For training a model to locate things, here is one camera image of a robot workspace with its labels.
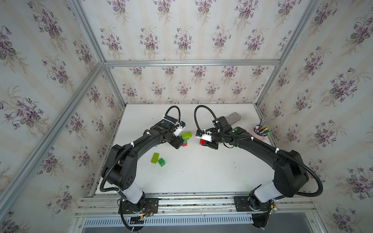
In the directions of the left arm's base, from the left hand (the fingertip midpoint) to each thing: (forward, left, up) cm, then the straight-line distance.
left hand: (177, 139), depth 90 cm
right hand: (-3, -18, +5) cm, 19 cm away
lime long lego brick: (+1, -6, +3) cm, 7 cm away
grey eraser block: (+21, -41, -4) cm, 46 cm away
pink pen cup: (-1, -55, +1) cm, 55 cm away
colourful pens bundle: (+5, -55, +3) cm, 55 cm away
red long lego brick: (-6, -15, +7) cm, 17 cm away
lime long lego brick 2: (-10, +14, -6) cm, 18 cm away
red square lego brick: (-1, -5, -6) cm, 8 cm away
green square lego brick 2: (-13, +9, -6) cm, 17 cm away
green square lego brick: (-1, -5, -1) cm, 5 cm away
